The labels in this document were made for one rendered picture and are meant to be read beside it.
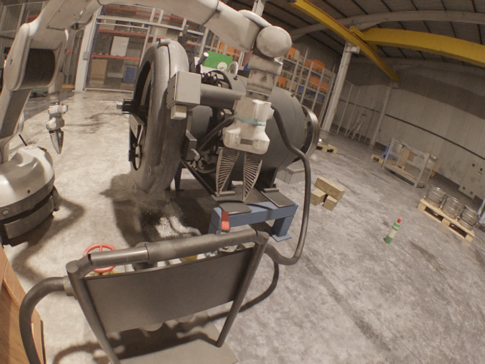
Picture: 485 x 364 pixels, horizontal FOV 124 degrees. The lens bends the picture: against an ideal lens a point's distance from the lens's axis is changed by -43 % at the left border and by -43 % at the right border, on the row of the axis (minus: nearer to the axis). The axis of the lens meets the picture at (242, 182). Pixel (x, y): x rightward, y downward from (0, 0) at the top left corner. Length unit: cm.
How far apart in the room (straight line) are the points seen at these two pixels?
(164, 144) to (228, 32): 47
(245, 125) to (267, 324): 79
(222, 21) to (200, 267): 48
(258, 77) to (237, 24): 12
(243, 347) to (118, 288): 60
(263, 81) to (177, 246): 35
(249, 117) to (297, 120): 84
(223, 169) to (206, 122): 56
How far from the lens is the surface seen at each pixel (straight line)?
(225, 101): 78
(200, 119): 106
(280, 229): 143
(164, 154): 81
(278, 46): 48
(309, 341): 103
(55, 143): 124
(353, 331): 119
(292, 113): 128
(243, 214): 112
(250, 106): 47
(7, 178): 118
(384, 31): 1375
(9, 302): 76
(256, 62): 48
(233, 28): 47
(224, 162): 52
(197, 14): 45
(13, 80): 92
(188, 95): 70
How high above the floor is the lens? 81
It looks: 23 degrees down
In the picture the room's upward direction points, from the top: 15 degrees clockwise
